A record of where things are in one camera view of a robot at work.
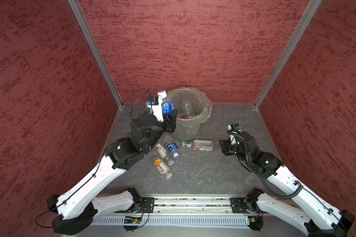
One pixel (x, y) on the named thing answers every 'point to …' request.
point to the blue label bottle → (173, 148)
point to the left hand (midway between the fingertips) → (172, 115)
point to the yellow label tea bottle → (162, 169)
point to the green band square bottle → (199, 144)
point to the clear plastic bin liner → (202, 106)
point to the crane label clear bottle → (162, 151)
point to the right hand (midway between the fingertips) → (223, 143)
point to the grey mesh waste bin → (186, 133)
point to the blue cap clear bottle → (188, 108)
